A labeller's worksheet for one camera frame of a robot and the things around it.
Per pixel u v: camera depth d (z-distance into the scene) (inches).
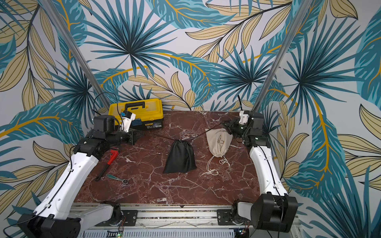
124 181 33.0
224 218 29.0
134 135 24.4
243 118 28.0
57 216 14.7
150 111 39.1
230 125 26.2
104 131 20.7
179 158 31.5
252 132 23.2
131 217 28.8
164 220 28.8
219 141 37.4
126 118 24.6
